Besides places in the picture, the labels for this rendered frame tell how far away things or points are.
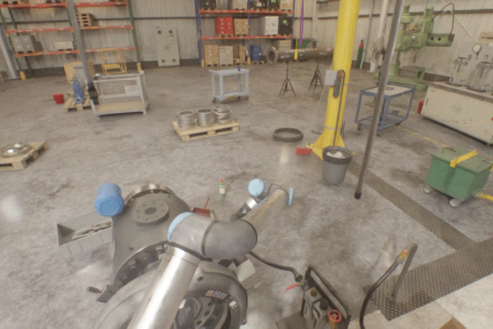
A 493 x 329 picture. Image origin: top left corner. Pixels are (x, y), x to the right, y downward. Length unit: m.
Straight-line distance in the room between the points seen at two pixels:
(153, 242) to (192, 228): 0.69
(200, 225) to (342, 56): 3.67
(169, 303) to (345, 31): 3.91
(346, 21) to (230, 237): 3.71
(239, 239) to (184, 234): 0.17
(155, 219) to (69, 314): 1.25
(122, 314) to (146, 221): 0.54
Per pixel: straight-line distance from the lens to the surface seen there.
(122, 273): 1.58
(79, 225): 3.34
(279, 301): 2.29
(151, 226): 1.62
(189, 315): 1.31
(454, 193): 3.88
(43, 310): 2.74
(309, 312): 1.88
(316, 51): 8.80
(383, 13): 14.82
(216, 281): 1.28
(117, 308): 1.29
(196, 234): 0.83
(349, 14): 4.18
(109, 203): 1.74
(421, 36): 11.52
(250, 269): 1.39
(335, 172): 3.61
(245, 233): 0.83
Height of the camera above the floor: 1.90
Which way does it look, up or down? 28 degrees down
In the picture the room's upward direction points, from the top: 1 degrees counter-clockwise
